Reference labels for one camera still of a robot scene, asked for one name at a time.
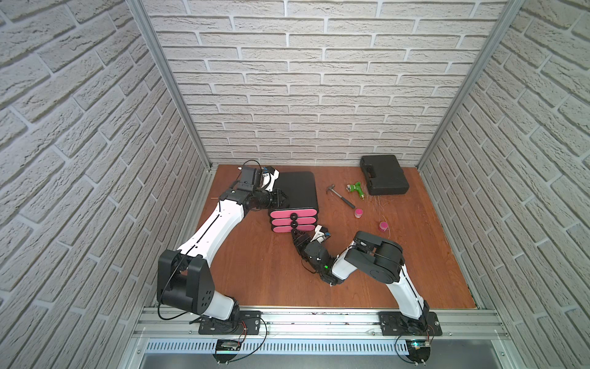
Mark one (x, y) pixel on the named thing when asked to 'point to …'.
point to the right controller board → (419, 350)
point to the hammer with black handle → (344, 200)
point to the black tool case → (384, 175)
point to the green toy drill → (356, 187)
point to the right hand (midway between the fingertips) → (293, 231)
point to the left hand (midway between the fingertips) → (289, 197)
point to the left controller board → (227, 350)
